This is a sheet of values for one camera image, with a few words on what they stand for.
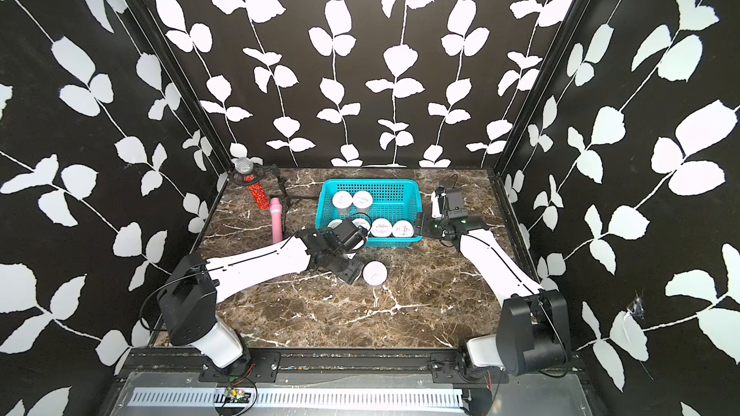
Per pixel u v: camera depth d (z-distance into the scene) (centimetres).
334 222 95
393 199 108
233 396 70
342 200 101
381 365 76
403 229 93
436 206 80
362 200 101
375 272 84
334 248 62
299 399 70
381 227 97
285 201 102
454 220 61
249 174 85
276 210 104
